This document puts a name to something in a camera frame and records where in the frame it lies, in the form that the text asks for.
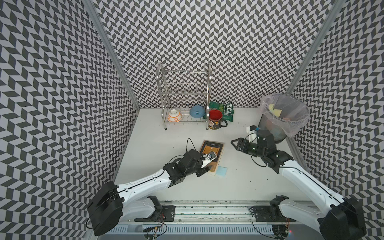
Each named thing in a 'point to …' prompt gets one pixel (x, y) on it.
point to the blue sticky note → (221, 171)
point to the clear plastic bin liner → (279, 99)
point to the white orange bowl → (174, 116)
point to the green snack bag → (226, 109)
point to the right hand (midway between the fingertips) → (234, 145)
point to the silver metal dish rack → (184, 95)
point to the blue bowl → (197, 111)
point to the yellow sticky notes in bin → (276, 112)
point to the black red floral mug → (215, 117)
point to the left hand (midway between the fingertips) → (206, 160)
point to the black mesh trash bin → (285, 125)
